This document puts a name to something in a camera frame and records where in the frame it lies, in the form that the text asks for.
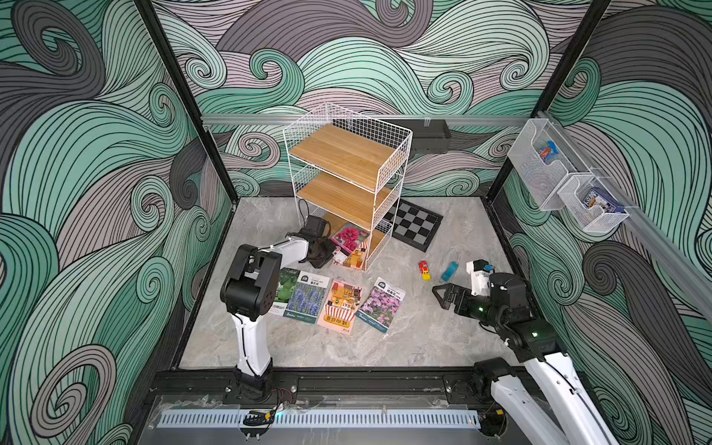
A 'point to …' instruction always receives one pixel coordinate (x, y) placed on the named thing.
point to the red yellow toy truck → (425, 270)
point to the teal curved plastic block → (450, 272)
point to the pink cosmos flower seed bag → (381, 305)
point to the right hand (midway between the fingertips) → (448, 293)
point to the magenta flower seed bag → (349, 236)
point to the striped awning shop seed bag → (358, 257)
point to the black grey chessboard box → (411, 224)
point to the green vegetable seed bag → (286, 286)
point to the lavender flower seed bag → (307, 298)
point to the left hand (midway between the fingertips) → (335, 250)
